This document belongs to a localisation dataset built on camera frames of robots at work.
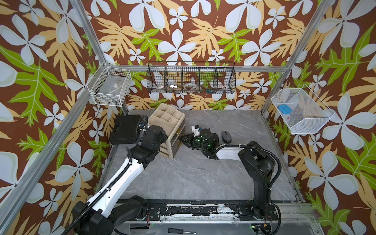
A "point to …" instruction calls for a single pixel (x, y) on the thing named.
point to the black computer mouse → (226, 136)
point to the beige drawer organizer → (173, 122)
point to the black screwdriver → (180, 231)
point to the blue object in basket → (285, 109)
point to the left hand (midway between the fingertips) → (161, 130)
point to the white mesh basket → (300, 109)
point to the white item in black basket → (173, 86)
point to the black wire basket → (188, 77)
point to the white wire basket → (109, 85)
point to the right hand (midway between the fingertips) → (177, 138)
